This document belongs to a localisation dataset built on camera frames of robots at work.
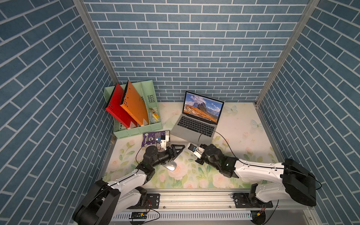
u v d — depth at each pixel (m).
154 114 1.12
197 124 1.05
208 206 0.72
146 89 1.03
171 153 0.70
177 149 0.73
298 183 0.42
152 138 0.96
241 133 1.01
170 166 0.85
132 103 0.97
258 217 0.71
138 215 0.72
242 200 0.73
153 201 0.73
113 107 0.81
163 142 0.77
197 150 0.65
